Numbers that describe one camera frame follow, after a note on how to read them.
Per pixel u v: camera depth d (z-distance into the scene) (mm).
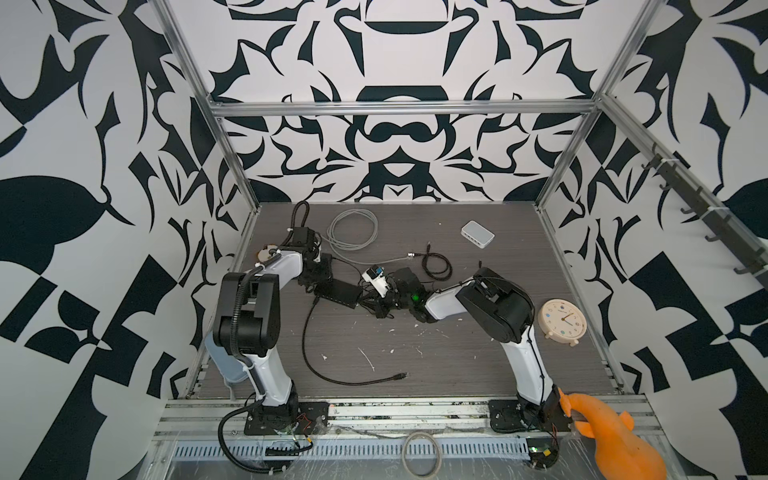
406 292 798
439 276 1019
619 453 624
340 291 1010
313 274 841
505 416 743
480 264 1044
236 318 434
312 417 737
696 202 604
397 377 806
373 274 857
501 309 564
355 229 1119
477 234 1090
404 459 685
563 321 882
